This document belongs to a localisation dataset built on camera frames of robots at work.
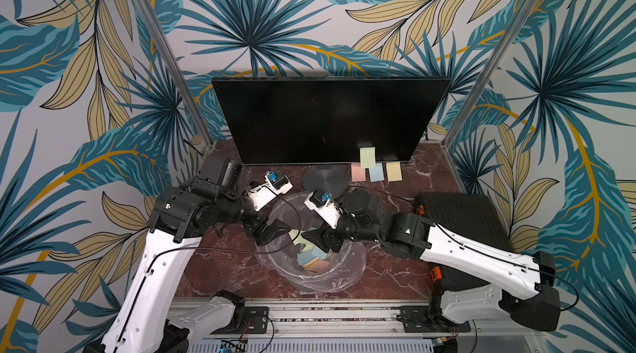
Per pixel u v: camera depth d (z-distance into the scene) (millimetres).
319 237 540
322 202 526
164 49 841
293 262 661
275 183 494
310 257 735
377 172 896
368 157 833
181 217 366
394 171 903
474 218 886
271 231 503
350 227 532
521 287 399
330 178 1088
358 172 902
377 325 733
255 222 502
